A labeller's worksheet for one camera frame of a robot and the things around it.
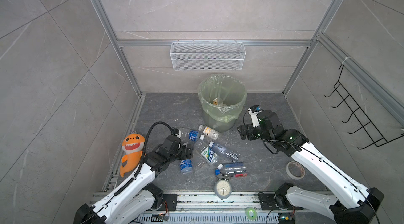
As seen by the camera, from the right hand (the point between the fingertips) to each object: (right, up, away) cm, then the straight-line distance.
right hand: (245, 125), depth 75 cm
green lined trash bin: (-9, +15, +27) cm, 32 cm away
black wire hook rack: (+47, -2, -15) cm, 49 cm away
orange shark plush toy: (-59, -12, +8) cm, 61 cm away
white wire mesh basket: (-4, +42, +25) cm, 49 cm away
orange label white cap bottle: (-18, -6, +17) cm, 26 cm away
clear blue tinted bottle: (-10, -16, +11) cm, 22 cm away
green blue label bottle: (-18, -17, +8) cm, 26 cm away
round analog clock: (-11, -31, -1) cm, 33 cm away
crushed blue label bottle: (-27, -8, +15) cm, 32 cm away
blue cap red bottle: (-4, -26, +8) cm, 27 cm away
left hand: (-30, -11, +5) cm, 32 cm away
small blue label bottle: (-30, -22, +4) cm, 37 cm away
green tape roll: (+1, -40, -4) cm, 41 cm away
